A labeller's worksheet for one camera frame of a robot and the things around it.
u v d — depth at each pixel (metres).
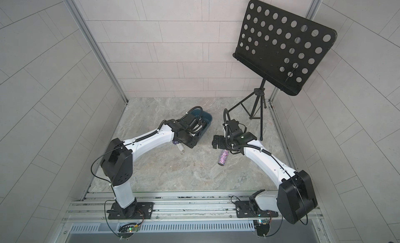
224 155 0.87
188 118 0.68
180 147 0.91
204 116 1.02
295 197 0.39
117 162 0.45
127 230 0.66
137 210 0.69
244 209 0.71
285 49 0.61
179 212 0.72
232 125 0.63
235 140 0.60
